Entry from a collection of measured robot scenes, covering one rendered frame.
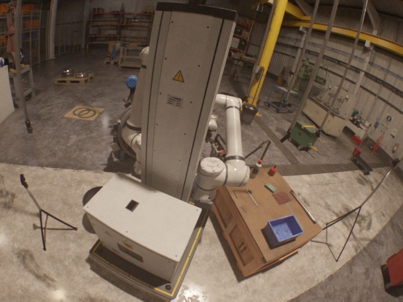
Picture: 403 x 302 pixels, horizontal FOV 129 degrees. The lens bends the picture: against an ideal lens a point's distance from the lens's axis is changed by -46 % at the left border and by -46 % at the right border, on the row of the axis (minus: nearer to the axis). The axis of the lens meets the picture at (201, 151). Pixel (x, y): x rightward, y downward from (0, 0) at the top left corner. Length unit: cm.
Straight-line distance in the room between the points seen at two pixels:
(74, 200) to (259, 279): 209
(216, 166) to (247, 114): 320
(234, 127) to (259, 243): 91
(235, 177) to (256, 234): 57
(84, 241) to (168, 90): 155
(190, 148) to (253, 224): 92
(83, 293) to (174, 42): 183
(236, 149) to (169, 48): 79
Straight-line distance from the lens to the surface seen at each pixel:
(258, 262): 154
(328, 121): 684
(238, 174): 116
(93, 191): 176
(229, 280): 179
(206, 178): 111
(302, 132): 428
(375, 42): 1199
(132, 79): 242
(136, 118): 128
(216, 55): 73
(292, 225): 169
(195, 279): 171
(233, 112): 139
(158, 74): 83
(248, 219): 156
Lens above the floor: 164
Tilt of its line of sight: 35 degrees down
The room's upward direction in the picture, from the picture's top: 15 degrees clockwise
